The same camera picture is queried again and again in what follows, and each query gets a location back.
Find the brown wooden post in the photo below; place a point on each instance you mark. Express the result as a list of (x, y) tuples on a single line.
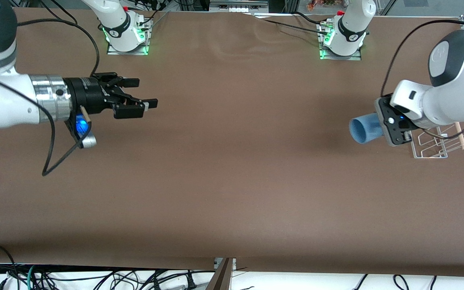
[(222, 280)]

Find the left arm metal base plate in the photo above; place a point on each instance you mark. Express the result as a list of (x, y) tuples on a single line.
[(355, 56)]

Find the white socket strip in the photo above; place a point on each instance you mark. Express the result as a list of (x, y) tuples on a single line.
[(238, 9)]

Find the blue plastic cup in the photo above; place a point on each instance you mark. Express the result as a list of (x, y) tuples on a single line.
[(365, 129)]

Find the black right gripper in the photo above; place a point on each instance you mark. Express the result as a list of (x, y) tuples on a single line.
[(88, 95)]

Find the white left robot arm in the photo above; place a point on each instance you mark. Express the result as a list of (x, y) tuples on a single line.
[(449, 104)]

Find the orange packaged item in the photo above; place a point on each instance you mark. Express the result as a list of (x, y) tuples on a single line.
[(316, 5)]

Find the brown table cover sheet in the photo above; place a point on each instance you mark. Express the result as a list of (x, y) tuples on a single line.
[(232, 201)]

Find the black power plug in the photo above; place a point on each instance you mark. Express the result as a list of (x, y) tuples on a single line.
[(191, 282)]

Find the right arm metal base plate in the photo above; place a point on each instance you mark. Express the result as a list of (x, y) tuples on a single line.
[(135, 52)]

